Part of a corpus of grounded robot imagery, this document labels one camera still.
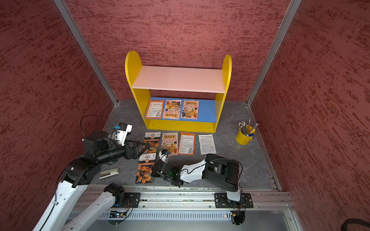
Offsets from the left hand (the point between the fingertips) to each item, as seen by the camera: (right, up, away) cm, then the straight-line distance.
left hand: (143, 147), depth 65 cm
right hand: (-1, -18, +17) cm, 25 cm away
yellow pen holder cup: (+57, +2, +25) cm, 62 cm away
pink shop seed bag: (+9, +19, +32) cm, 39 cm away
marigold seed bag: (-5, -16, +19) cm, 25 cm away
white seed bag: (+33, -5, +31) cm, 45 cm away
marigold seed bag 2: (-4, -1, +34) cm, 34 cm away
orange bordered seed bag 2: (+19, -4, +31) cm, 37 cm away
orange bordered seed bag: (-3, +19, +33) cm, 38 cm away
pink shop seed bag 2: (+7, -3, +33) cm, 34 cm away
